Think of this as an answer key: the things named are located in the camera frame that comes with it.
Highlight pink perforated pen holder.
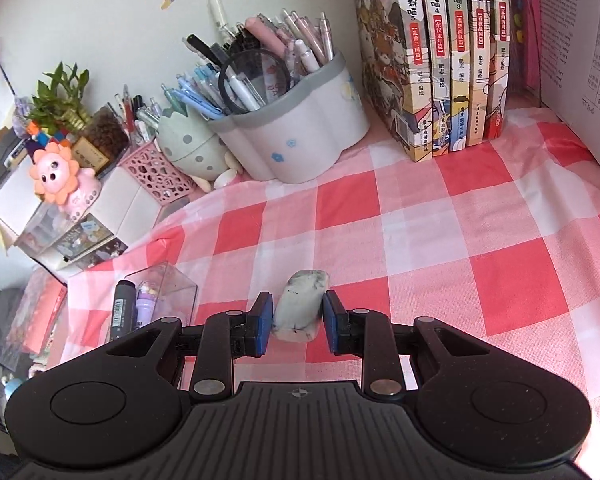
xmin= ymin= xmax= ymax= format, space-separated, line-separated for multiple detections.
xmin=117 ymin=140 xmax=198 ymax=206

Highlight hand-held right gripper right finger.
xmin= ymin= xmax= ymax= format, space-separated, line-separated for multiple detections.
xmin=322 ymin=290 xmax=496 ymax=402

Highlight egg shaped pen holder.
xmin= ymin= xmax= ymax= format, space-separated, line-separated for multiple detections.
xmin=156 ymin=109 xmax=242 ymax=193

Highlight white grey flower pen holder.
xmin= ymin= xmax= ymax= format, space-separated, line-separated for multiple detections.
xmin=207 ymin=49 xmax=372 ymax=184

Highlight pens in flower holder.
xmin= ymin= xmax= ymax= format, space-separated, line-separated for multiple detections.
xmin=162 ymin=0 xmax=336 ymax=121

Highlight green bamboo plant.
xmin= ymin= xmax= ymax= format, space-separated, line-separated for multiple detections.
xmin=27 ymin=61 xmax=93 ymax=131

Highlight pink lion toy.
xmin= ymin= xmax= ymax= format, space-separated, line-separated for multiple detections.
xmin=28 ymin=141 xmax=103 ymax=220

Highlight colourful puzzle cube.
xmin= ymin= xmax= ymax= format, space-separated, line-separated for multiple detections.
xmin=22 ymin=120 xmax=76 ymax=161

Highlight purple marker with dome cap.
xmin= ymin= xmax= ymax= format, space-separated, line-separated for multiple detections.
xmin=136 ymin=282 xmax=157 ymax=328

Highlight pink folder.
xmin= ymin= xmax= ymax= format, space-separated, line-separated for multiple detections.
xmin=502 ymin=0 xmax=543 ymax=108

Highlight pink gift box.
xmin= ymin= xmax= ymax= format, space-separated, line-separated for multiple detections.
xmin=0 ymin=277 xmax=68 ymax=361

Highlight white eraser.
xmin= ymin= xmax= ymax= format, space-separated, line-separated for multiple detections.
xmin=272 ymin=269 xmax=331 ymax=343

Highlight clear plastic storage tub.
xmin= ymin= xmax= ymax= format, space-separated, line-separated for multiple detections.
xmin=12 ymin=205 xmax=68 ymax=256

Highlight black magnifying glass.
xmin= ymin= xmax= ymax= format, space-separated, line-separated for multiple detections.
xmin=217 ymin=49 xmax=292 ymax=115

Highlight open white paper book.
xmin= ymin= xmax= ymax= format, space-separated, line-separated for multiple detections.
xmin=522 ymin=0 xmax=600 ymax=183

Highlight white desktop drawer organizer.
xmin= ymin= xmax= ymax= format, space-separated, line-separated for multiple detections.
xmin=32 ymin=165 xmax=191 ymax=271

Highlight pink white checked tablecloth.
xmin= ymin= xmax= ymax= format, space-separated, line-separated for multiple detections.
xmin=45 ymin=107 xmax=600 ymax=466

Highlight white cardboard box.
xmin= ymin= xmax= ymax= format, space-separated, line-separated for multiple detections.
xmin=0 ymin=165 xmax=48 ymax=241

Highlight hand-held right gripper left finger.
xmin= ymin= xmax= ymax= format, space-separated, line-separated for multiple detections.
xmin=102 ymin=291 xmax=273 ymax=402

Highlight clear plastic box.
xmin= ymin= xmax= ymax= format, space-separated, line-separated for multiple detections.
xmin=122 ymin=261 xmax=199 ymax=328

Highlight purple sachet charm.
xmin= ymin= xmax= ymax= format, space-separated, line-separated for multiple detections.
xmin=12 ymin=97 xmax=33 ymax=133

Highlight clear box with brown contents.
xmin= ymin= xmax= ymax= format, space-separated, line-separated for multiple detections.
xmin=71 ymin=105 xmax=131 ymax=177

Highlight black marker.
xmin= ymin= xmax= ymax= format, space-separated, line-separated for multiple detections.
xmin=110 ymin=280 xmax=137 ymax=345

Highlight pens in pink holder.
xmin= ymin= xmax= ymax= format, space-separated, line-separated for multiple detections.
xmin=105 ymin=84 xmax=153 ymax=158

